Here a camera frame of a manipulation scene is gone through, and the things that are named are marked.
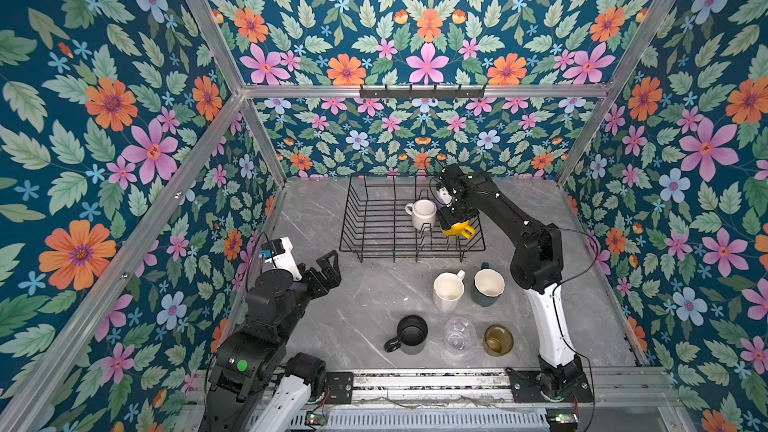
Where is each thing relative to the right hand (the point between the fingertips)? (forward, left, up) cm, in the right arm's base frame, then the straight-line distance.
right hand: (454, 217), depth 97 cm
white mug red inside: (0, +10, +2) cm, 11 cm away
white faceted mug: (-23, +4, -6) cm, 24 cm away
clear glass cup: (-35, +1, -9) cm, 36 cm away
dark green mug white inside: (-22, -8, -5) cm, 24 cm away
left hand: (-27, +33, +22) cm, 48 cm away
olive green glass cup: (-36, -9, -8) cm, 38 cm away
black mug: (-35, +15, -10) cm, 39 cm away
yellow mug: (-7, -2, +3) cm, 7 cm away
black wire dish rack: (+2, +27, -8) cm, 28 cm away
